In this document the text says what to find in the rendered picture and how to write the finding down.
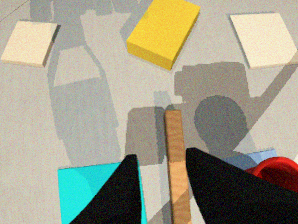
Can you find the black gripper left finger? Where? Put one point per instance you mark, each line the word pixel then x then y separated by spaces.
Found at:
pixel 119 199

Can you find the yellow rectangular block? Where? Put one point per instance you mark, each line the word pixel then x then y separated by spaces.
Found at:
pixel 162 31

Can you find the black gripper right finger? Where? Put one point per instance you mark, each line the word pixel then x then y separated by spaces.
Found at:
pixel 227 195

